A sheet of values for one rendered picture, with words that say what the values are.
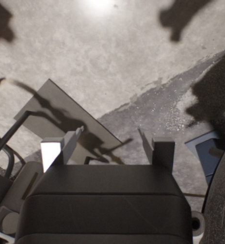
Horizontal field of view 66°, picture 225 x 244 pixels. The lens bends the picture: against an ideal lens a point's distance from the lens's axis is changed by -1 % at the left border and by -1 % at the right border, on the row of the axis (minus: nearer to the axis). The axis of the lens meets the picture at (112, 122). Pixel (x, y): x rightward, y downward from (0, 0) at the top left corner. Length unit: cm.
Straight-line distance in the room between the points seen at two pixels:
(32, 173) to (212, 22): 69
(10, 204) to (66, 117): 38
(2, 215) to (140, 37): 62
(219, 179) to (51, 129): 70
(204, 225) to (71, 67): 57
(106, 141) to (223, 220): 61
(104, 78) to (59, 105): 23
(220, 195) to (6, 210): 49
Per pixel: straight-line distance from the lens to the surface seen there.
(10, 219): 55
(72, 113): 75
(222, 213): 29
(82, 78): 66
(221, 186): 31
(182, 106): 71
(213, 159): 77
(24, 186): 60
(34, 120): 86
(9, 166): 109
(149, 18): 58
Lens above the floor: 57
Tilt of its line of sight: 51 degrees down
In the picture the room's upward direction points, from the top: 169 degrees counter-clockwise
